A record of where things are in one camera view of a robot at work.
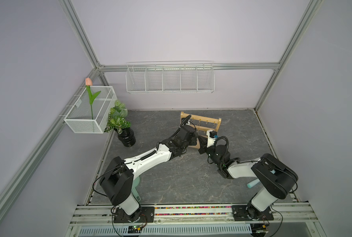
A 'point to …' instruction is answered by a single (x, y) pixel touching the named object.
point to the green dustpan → (135, 182)
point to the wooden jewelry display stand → (201, 127)
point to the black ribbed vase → (127, 137)
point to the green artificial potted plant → (117, 118)
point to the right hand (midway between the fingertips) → (198, 135)
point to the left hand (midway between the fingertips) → (194, 135)
